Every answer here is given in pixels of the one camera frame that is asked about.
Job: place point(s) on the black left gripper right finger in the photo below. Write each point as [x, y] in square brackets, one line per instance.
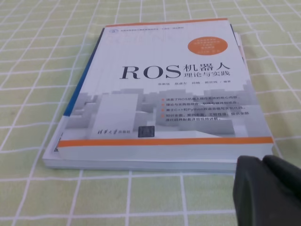
[282, 180]

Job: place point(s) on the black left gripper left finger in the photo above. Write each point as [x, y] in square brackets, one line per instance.
[250, 209]

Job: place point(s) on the white ROS robot book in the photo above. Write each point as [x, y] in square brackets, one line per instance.
[164, 89]

